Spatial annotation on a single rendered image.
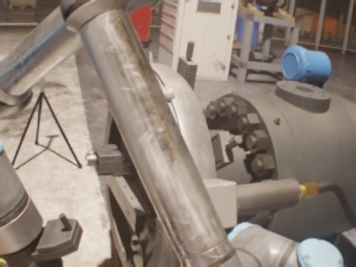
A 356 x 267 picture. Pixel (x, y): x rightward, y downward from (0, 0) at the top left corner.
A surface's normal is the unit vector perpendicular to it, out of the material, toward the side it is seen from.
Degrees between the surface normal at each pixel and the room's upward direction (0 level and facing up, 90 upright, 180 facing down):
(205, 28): 90
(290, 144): 44
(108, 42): 69
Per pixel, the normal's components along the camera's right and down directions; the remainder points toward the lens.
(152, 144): -0.05, 0.00
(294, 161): 0.38, -0.22
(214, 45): 0.27, 0.38
